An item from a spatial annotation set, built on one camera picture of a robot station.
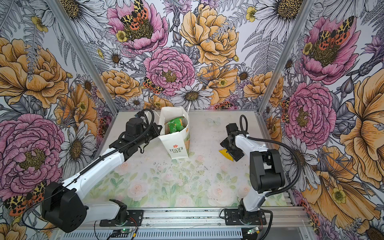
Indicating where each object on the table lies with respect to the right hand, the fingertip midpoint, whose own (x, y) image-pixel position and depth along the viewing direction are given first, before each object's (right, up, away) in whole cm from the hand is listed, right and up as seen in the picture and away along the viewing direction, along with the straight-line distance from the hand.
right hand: (228, 154), depth 93 cm
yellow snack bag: (-3, +1, 0) cm, 3 cm away
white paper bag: (-30, +14, -17) cm, 37 cm away
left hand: (-38, +15, -11) cm, 42 cm away
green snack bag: (-31, +18, -8) cm, 36 cm away
